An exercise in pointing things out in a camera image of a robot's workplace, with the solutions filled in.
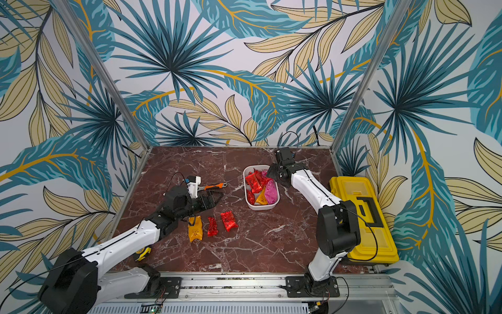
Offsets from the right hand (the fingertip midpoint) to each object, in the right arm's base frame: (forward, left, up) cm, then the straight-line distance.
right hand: (275, 174), depth 92 cm
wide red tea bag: (-17, +22, -11) cm, 30 cm away
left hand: (-14, +25, +2) cm, 29 cm away
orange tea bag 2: (-7, +6, -10) cm, 14 cm away
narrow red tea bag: (-21, +29, -10) cm, 37 cm away
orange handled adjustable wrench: (+2, +28, -11) cm, 30 cm away
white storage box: (+9, +13, -7) cm, 18 cm away
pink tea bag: (-5, +2, -7) cm, 9 cm away
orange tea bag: (-21, +36, -10) cm, 43 cm away
